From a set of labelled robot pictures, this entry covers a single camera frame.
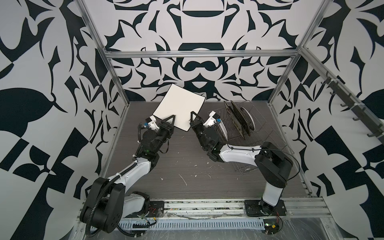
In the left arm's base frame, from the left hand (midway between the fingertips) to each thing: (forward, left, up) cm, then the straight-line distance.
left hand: (176, 113), depth 75 cm
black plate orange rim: (+3, -36, -9) cm, 37 cm away
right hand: (+1, -7, 0) cm, 8 cm away
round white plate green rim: (+7, -42, -13) cm, 45 cm away
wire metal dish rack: (-1, -34, -9) cm, 35 cm away
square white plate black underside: (+6, -2, +1) cm, 7 cm away
